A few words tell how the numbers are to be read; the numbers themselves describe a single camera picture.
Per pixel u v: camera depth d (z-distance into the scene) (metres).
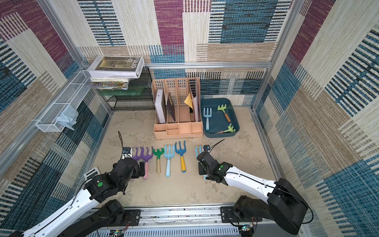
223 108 1.19
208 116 1.15
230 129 1.07
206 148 0.77
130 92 0.95
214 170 0.62
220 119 1.18
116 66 0.83
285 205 0.41
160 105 0.96
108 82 0.82
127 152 0.66
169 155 0.94
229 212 0.74
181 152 0.97
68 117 0.67
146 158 0.94
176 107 1.24
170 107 1.14
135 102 1.19
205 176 0.80
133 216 0.74
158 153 0.96
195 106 0.91
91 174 0.87
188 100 0.89
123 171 0.54
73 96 0.82
